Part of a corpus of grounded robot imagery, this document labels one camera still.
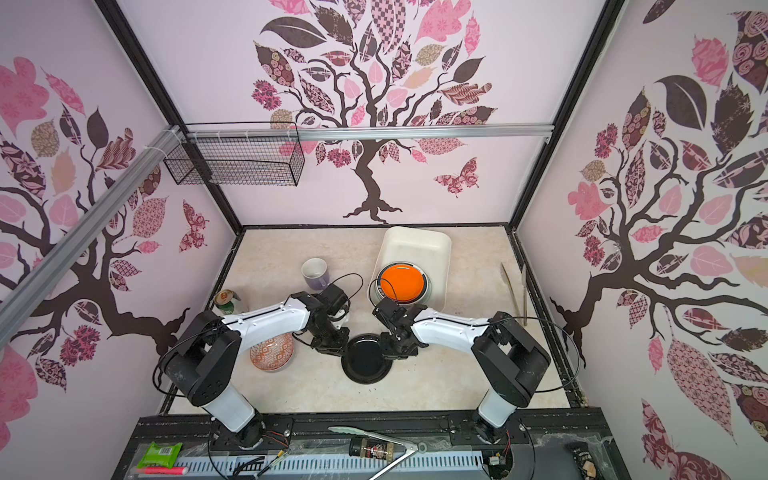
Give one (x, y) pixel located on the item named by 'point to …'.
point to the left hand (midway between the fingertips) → (343, 356)
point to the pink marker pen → (162, 470)
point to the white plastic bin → (430, 249)
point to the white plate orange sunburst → (415, 301)
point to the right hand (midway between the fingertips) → (387, 352)
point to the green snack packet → (160, 456)
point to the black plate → (363, 360)
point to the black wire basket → (240, 154)
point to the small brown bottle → (363, 447)
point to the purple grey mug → (315, 273)
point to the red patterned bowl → (273, 353)
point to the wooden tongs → (513, 295)
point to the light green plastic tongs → (403, 458)
